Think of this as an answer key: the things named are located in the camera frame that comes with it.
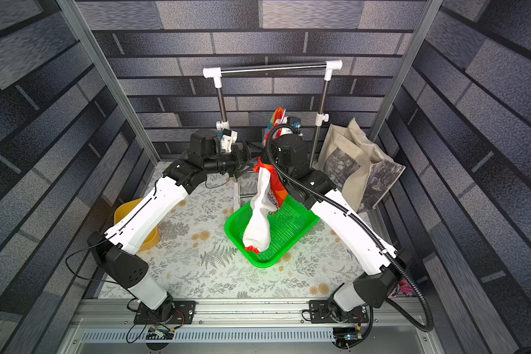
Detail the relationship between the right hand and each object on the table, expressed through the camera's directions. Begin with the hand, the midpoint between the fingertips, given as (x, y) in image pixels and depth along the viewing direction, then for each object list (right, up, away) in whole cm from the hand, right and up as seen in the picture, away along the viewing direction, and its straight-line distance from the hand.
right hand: (267, 139), depth 67 cm
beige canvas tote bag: (+38, -8, +23) cm, 45 cm away
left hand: (-2, -5, 0) cm, 6 cm away
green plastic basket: (+9, -33, +28) cm, 44 cm away
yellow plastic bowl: (-65, -25, +28) cm, 75 cm away
